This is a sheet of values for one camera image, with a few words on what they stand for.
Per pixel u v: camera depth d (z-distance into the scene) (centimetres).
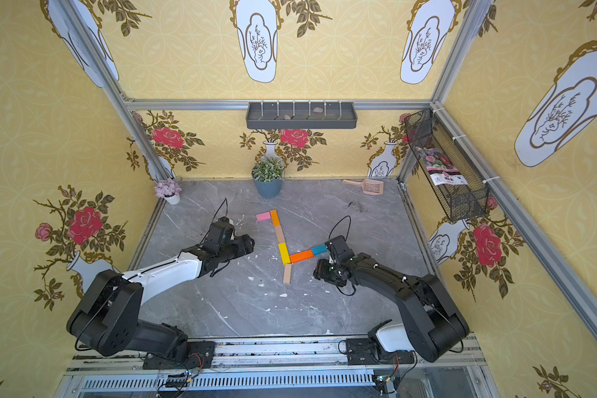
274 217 106
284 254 95
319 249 97
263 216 107
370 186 118
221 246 71
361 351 74
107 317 43
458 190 87
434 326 43
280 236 100
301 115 92
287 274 90
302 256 95
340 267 68
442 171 76
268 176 104
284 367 72
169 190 104
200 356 73
